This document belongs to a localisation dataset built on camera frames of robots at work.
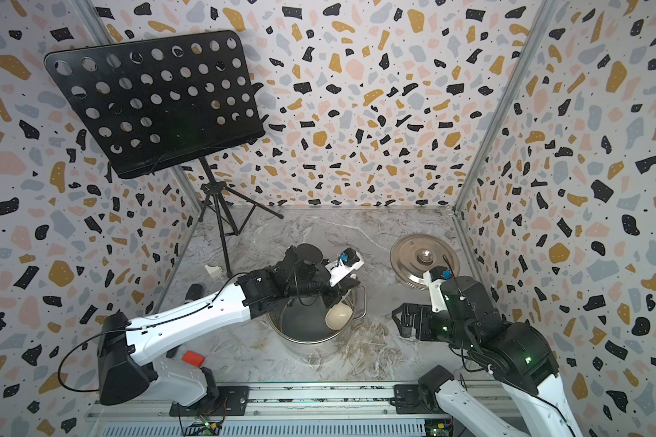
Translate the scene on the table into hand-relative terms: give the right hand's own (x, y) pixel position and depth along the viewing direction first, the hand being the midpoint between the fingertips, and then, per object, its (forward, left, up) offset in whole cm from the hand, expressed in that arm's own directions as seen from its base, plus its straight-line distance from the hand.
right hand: (406, 315), depth 61 cm
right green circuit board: (-18, -10, -29) cm, 36 cm away
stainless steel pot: (+8, +30, -29) cm, 42 cm away
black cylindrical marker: (+17, +66, -23) cm, 72 cm away
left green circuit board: (-20, +51, -28) cm, 61 cm away
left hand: (+9, +11, 0) cm, 14 cm away
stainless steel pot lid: (+36, -10, -26) cm, 45 cm away
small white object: (+26, +62, -24) cm, 71 cm away
